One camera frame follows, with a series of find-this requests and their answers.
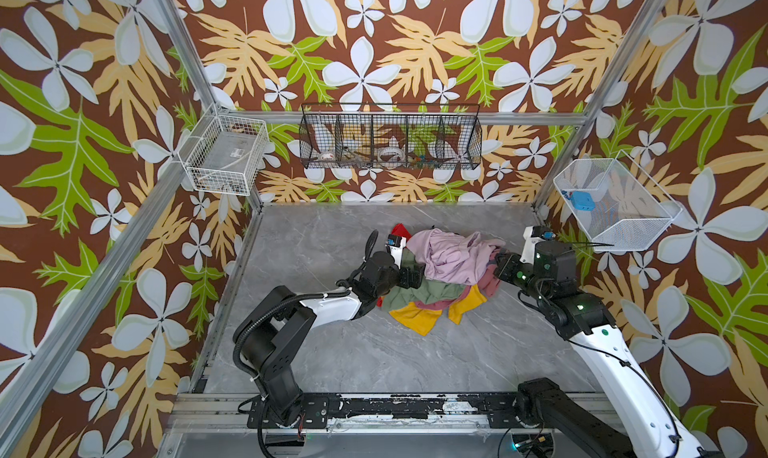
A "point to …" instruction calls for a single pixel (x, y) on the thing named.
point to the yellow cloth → (421, 320)
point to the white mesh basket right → (614, 204)
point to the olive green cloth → (431, 291)
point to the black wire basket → (392, 136)
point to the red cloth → (401, 230)
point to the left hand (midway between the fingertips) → (413, 258)
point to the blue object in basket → (582, 201)
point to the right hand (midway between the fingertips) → (493, 254)
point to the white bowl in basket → (391, 155)
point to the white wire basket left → (225, 154)
